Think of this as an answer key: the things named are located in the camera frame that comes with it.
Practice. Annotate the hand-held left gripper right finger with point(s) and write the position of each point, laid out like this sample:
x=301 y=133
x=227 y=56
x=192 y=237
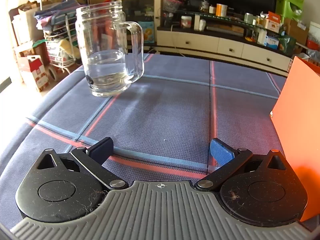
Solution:
x=221 y=152

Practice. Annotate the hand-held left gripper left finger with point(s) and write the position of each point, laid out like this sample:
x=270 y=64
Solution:
x=101 y=150

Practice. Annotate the orange cardboard box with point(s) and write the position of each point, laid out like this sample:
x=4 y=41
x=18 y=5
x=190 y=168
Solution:
x=300 y=117

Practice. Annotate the blue plaid tablecloth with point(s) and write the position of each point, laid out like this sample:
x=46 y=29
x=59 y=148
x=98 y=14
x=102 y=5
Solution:
x=162 y=110

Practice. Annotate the red and white carton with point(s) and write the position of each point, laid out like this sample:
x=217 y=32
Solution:
x=35 y=72

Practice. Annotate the white low television cabinet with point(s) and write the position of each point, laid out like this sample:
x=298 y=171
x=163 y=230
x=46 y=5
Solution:
x=200 y=42

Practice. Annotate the blue tissue box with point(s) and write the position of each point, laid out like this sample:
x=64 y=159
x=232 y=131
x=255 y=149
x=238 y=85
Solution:
x=272 y=42

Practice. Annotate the green foil packet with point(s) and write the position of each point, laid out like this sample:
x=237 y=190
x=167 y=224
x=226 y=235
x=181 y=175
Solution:
x=287 y=45

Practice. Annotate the blue carton with orange picture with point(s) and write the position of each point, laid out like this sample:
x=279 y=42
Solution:
x=149 y=32

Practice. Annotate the white figurine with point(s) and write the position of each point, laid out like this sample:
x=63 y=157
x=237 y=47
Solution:
x=202 y=25

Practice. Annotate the small glass jar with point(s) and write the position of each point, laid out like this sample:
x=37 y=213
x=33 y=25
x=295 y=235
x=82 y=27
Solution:
x=248 y=18

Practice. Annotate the orange and white packet box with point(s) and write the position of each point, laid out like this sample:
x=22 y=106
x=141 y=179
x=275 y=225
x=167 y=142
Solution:
x=273 y=22

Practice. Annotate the red plastic basin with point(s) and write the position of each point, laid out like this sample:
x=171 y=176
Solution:
x=313 y=45

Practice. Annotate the orange and white canister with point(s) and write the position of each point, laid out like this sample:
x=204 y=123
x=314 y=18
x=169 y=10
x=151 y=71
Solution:
x=221 y=10

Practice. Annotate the folded blue cloth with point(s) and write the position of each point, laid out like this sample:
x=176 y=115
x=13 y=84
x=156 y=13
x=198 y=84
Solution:
x=57 y=13

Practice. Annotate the brown cardboard box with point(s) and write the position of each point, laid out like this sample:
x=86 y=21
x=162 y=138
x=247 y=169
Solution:
x=298 y=31

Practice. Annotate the stack of brown cardboard boxes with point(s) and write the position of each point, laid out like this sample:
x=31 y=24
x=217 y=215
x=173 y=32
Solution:
x=25 y=25

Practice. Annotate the white glass-door cabinet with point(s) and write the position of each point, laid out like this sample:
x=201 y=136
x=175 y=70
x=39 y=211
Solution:
x=150 y=7

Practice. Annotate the pink plastic basket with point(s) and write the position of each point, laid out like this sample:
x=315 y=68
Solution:
x=172 y=4

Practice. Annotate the green stacking bins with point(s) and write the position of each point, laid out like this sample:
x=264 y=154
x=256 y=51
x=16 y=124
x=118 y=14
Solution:
x=287 y=2

